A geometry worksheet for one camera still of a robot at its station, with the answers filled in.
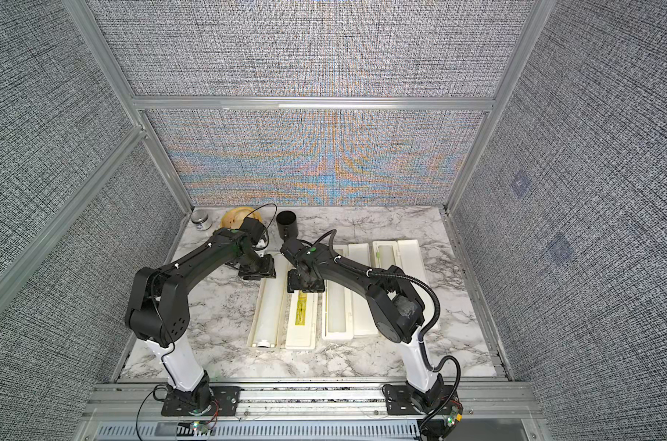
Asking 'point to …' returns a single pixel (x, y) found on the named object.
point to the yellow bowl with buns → (233, 218)
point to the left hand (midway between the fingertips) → (273, 276)
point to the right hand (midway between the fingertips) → (298, 281)
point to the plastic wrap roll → (269, 315)
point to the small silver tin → (201, 220)
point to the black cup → (287, 224)
